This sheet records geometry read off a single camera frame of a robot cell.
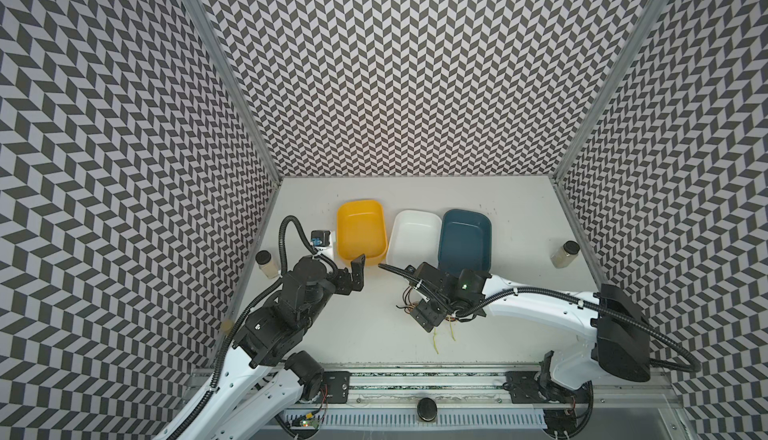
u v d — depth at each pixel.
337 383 0.73
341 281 0.60
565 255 0.89
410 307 0.82
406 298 0.88
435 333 0.79
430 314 0.69
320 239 0.57
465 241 0.95
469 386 0.75
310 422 0.66
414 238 0.99
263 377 0.45
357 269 0.61
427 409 0.62
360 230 0.99
